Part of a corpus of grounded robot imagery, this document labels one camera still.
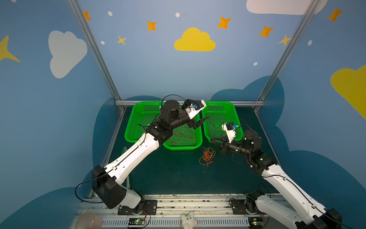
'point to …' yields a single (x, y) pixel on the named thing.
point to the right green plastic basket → (218, 113)
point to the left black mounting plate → (149, 208)
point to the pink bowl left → (88, 220)
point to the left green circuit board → (136, 221)
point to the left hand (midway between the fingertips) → (202, 105)
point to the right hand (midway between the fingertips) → (214, 138)
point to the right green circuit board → (256, 222)
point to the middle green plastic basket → (185, 144)
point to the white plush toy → (188, 221)
